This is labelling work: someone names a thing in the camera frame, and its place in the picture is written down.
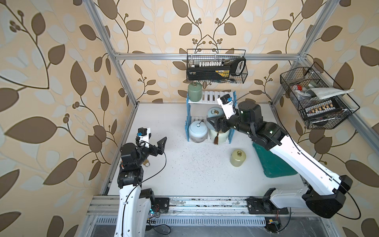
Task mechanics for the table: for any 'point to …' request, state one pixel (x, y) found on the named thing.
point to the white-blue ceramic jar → (198, 131)
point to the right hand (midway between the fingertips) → (214, 113)
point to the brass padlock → (146, 161)
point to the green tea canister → (195, 92)
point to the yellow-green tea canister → (238, 157)
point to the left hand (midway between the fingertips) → (157, 135)
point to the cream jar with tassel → (217, 138)
